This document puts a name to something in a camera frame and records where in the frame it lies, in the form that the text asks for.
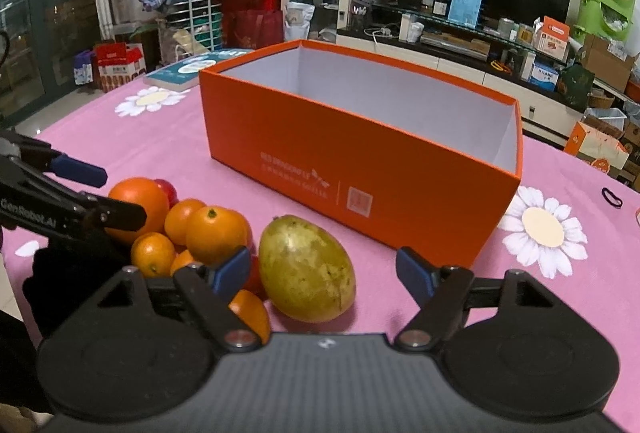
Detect orange cardboard box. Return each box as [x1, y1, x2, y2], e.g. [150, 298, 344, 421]
[200, 40, 523, 267]

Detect brown cardboard box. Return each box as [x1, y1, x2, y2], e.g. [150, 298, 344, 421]
[579, 34, 639, 92]

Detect small kumquat orange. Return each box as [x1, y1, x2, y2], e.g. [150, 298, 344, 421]
[130, 233, 177, 278]

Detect black hair tie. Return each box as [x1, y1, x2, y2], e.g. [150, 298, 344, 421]
[600, 186, 625, 210]

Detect pink floral tablecloth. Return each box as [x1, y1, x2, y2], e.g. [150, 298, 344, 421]
[21, 81, 639, 432]

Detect red white carton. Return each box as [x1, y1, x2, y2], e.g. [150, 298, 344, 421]
[94, 42, 146, 92]

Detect yellow-green mango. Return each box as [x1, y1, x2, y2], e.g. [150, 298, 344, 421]
[258, 216, 357, 323]

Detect orange tangerine with stem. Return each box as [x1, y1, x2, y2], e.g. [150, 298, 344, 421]
[186, 206, 253, 267]

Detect red cherry tomato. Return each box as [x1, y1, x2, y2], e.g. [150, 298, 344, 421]
[154, 179, 179, 208]

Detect large orange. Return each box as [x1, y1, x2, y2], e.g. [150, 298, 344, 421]
[105, 178, 169, 243]

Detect orange white fruit carton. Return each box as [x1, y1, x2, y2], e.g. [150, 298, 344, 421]
[564, 122, 629, 179]

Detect blue card on stand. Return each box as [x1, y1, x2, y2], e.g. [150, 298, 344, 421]
[447, 0, 483, 28]

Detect teal book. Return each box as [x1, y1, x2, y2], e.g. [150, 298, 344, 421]
[143, 49, 250, 92]

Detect white wire cart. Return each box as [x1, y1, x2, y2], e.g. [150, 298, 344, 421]
[143, 0, 224, 54]

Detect red gift bag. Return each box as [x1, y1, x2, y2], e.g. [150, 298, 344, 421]
[221, 0, 284, 50]

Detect white glass-door cabinet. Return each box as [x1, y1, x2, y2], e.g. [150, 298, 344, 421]
[281, 0, 352, 43]

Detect orange medicine box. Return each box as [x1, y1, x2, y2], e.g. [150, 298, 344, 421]
[533, 16, 570, 63]

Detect small orange tangerine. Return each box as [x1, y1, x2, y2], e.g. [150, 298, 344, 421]
[164, 198, 205, 247]

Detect green stacking baskets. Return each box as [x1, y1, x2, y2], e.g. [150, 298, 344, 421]
[570, 0, 637, 43]

